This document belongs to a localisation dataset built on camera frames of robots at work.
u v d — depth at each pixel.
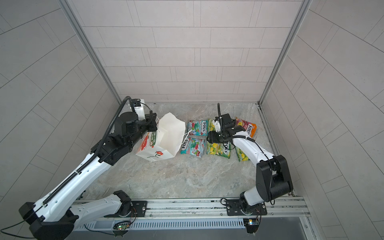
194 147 0.89
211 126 0.99
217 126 0.79
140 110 0.57
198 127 0.99
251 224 0.68
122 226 0.64
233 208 0.71
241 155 0.87
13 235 0.39
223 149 0.89
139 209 0.71
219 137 0.73
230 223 0.68
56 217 0.37
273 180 0.42
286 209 0.71
